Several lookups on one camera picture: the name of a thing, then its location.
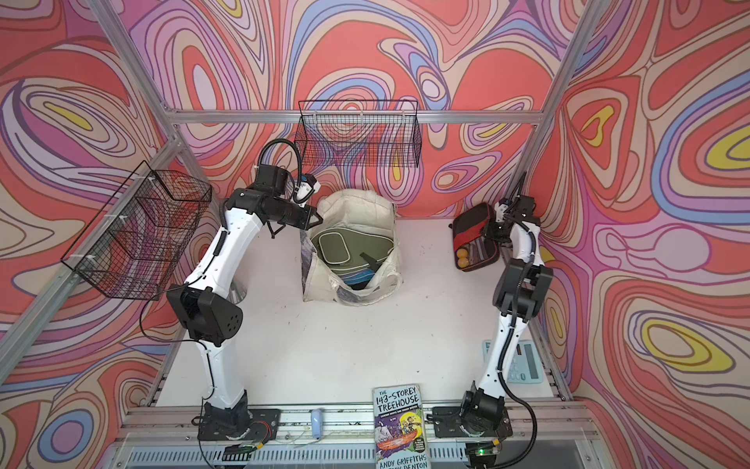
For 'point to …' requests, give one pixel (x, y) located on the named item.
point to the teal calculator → (526, 363)
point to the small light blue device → (316, 421)
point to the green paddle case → (351, 250)
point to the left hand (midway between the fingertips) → (324, 219)
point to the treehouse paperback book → (400, 441)
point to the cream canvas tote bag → (359, 209)
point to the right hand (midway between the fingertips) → (488, 237)
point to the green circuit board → (237, 452)
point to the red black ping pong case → (473, 248)
